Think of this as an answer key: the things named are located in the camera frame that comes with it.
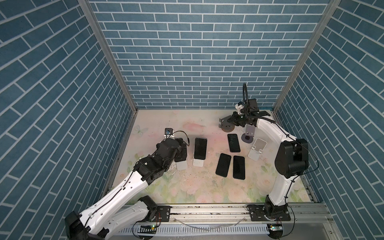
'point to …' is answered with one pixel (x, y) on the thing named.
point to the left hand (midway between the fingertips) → (178, 144)
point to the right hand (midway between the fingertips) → (226, 118)
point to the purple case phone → (234, 143)
